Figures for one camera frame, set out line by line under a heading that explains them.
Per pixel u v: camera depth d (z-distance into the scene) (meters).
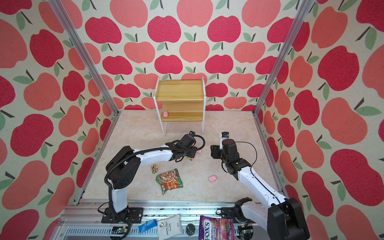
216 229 0.68
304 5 0.69
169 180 0.85
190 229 0.62
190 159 0.94
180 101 0.83
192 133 0.84
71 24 0.77
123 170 0.50
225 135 0.75
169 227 0.70
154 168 0.88
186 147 0.73
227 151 0.64
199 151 0.95
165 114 0.95
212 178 0.85
